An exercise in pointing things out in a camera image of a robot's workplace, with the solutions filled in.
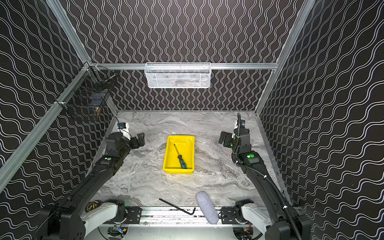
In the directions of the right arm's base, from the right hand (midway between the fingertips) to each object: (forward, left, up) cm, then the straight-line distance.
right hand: (231, 134), depth 79 cm
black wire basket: (+23, +85, +8) cm, 89 cm away
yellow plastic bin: (+7, +27, -22) cm, 35 cm away
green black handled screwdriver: (-8, +27, -19) cm, 34 cm away
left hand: (0, +50, -1) cm, 50 cm away
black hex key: (-32, +26, -22) cm, 47 cm away
